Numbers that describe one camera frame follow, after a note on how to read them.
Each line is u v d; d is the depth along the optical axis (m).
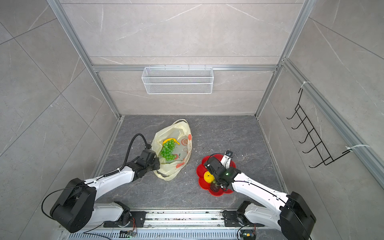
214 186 0.79
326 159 0.58
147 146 0.79
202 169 0.88
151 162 0.72
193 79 1.00
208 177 0.82
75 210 0.41
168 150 0.96
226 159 0.72
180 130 1.05
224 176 0.58
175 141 1.03
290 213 0.40
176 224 0.73
